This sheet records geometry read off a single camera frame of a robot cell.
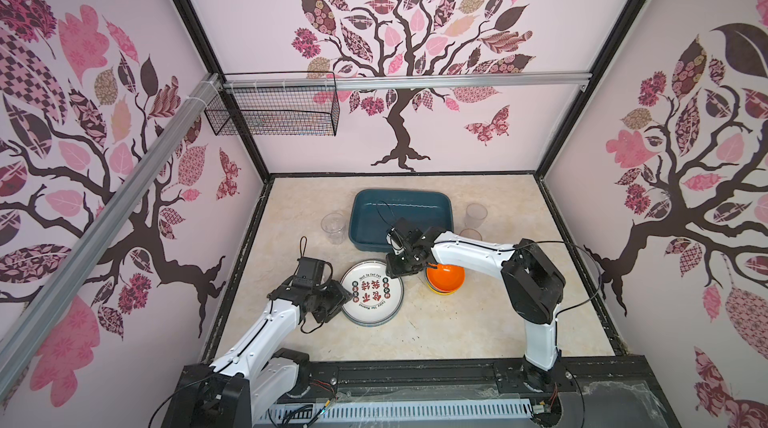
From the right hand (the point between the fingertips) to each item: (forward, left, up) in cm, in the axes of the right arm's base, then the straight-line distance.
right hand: (388, 268), depth 89 cm
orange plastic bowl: (-4, -17, +1) cm, 17 cm away
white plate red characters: (-9, +4, -3) cm, 10 cm away
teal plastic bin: (+23, +6, -1) cm, 24 cm away
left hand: (-10, +11, -1) cm, 15 cm away
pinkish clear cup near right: (+12, -27, +1) cm, 30 cm away
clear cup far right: (+20, -30, 0) cm, 36 cm away
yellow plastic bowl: (-7, -12, +2) cm, 14 cm away
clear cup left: (+17, +19, -1) cm, 26 cm away
